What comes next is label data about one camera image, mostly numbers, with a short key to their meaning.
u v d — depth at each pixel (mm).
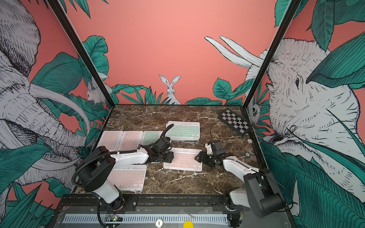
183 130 1012
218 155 698
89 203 747
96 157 448
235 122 1067
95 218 701
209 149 839
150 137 1010
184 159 903
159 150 704
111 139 983
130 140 982
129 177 819
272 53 877
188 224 688
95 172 446
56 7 689
